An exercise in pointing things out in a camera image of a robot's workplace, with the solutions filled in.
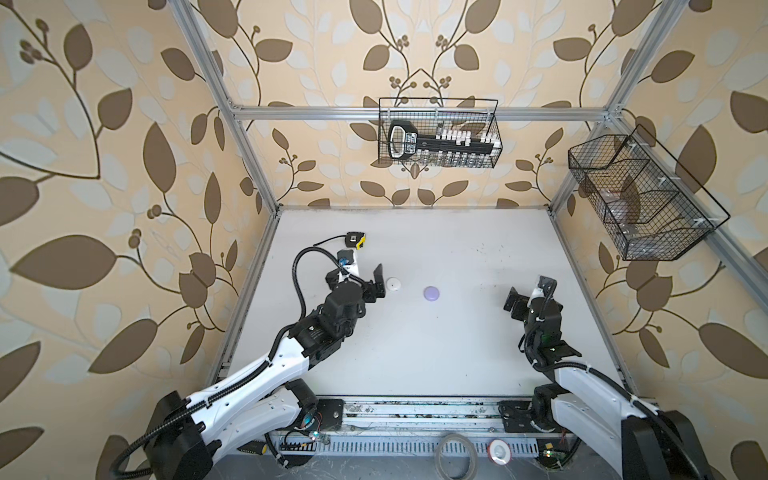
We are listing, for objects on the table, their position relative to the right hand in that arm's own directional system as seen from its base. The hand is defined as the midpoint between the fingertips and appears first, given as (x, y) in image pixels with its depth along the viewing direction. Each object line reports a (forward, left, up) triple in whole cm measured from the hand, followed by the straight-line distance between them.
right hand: (529, 294), depth 87 cm
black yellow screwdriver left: (-34, +73, -5) cm, 81 cm away
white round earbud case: (+9, +40, -6) cm, 41 cm away
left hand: (+2, +49, +15) cm, 52 cm away
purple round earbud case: (+6, +28, -7) cm, 29 cm away
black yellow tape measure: (+27, +55, -4) cm, 61 cm away
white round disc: (-37, +16, -7) cm, 41 cm away
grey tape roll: (-37, +22, -7) cm, 44 cm away
